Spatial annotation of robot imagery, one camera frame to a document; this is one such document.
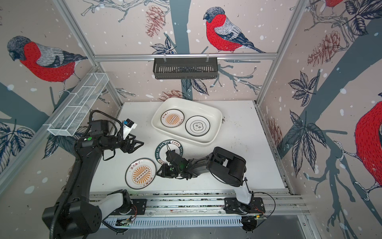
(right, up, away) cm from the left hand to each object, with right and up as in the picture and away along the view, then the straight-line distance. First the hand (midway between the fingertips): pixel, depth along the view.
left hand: (135, 139), depth 75 cm
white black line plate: (+33, +5, +30) cm, 44 cm away
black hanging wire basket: (+17, +48, +32) cm, 60 cm away
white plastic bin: (+27, +18, +39) cm, 51 cm away
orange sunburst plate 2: (-1, -21, +10) cm, 24 cm away
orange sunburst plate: (+14, +10, +35) cm, 39 cm away
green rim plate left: (+12, -8, +22) cm, 27 cm away
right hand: (+9, -22, +7) cm, 25 cm away
